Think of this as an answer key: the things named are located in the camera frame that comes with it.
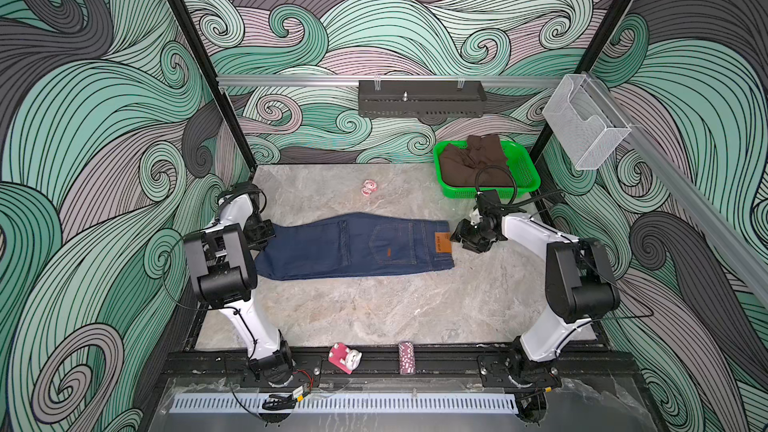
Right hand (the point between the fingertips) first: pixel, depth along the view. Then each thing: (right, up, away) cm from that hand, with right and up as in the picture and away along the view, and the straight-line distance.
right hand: (456, 239), depth 94 cm
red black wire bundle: (-49, -36, -23) cm, 65 cm away
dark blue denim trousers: (-34, -2, +2) cm, 34 cm away
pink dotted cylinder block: (-18, -26, -22) cm, 39 cm away
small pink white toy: (-29, +17, +16) cm, 37 cm away
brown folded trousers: (+14, +26, +17) cm, 34 cm away
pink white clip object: (-33, -24, -24) cm, 48 cm away
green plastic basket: (+1, +16, +10) cm, 19 cm away
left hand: (-62, -1, -3) cm, 62 cm away
